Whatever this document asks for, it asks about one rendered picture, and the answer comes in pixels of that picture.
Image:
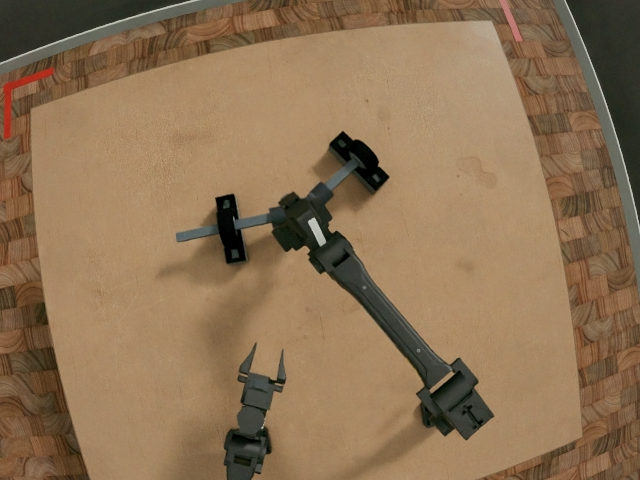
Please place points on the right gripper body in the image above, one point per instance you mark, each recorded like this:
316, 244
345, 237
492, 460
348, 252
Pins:
325, 217

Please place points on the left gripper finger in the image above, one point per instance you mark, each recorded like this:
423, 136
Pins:
245, 364
281, 372

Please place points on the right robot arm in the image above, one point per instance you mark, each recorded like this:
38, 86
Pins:
458, 392

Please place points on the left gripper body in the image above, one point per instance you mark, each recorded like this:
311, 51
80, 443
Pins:
252, 375

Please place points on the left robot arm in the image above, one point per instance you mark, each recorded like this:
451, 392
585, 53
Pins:
250, 420

